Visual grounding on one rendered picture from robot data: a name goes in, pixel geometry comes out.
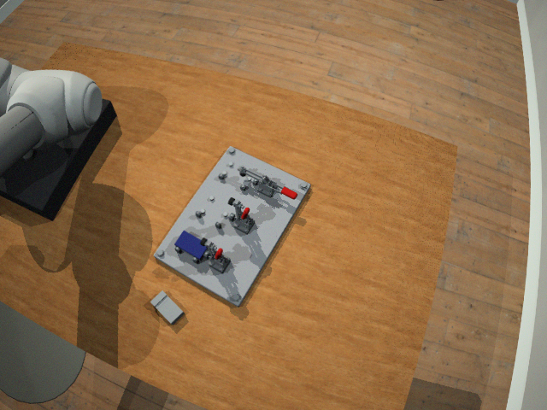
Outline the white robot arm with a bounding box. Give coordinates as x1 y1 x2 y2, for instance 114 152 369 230
0 57 103 178

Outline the blue rectangular plate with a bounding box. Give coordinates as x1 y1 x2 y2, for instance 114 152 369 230
174 231 208 261

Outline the grey toggle clamp with red handle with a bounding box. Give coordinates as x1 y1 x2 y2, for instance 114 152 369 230
238 166 297 200
200 238 231 274
228 197 255 234

